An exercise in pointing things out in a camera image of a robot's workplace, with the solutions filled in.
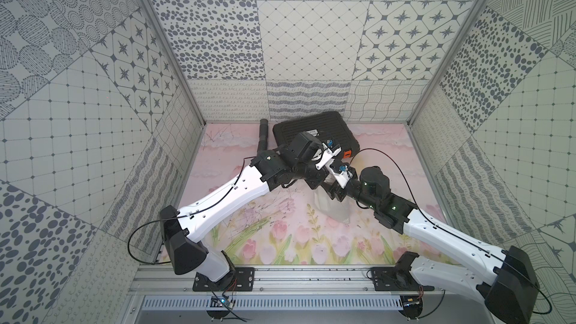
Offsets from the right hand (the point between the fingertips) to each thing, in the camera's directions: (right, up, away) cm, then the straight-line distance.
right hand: (325, 173), depth 76 cm
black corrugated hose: (-27, +10, +34) cm, 44 cm away
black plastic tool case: (+7, +19, +35) cm, 40 cm away
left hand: (-1, +4, -6) cm, 7 cm away
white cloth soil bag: (+3, -13, +3) cm, 14 cm away
